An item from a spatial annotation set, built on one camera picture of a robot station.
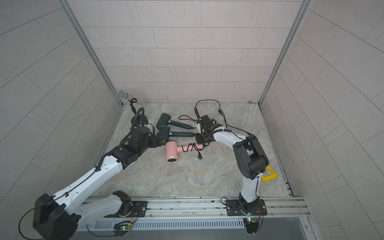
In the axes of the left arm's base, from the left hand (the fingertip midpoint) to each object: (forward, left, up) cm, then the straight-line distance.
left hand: (158, 133), depth 81 cm
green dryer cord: (+24, -13, -15) cm, 31 cm away
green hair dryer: (+19, +1, -11) cm, 22 cm away
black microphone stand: (+22, +19, +4) cm, 29 cm away
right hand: (+4, -22, -13) cm, 26 cm away
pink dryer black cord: (-7, -23, -15) cm, 28 cm away
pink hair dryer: (-4, -7, -10) cm, 13 cm away
